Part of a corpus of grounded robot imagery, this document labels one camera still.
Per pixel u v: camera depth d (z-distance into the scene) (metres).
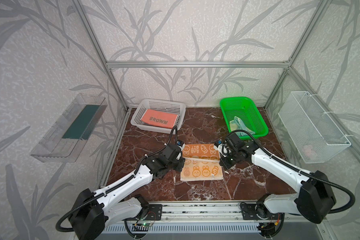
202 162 0.91
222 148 0.74
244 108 1.19
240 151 0.60
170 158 0.62
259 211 0.66
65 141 0.63
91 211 0.39
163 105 1.23
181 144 0.72
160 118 1.12
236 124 1.04
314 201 0.40
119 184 0.46
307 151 0.73
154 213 0.72
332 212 0.43
